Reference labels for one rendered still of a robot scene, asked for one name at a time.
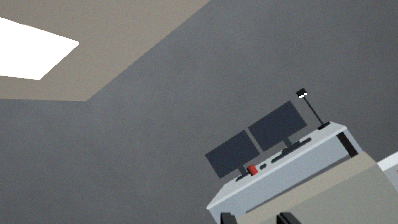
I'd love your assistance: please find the grey backing panel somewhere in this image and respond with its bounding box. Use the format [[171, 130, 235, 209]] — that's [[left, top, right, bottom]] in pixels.
[[236, 151, 398, 224]]

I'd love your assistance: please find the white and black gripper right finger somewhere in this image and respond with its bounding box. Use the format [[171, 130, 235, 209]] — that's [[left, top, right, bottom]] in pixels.
[[276, 212, 301, 224]]

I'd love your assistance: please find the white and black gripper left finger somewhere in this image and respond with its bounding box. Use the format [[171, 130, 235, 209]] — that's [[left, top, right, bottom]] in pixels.
[[220, 213, 237, 224]]

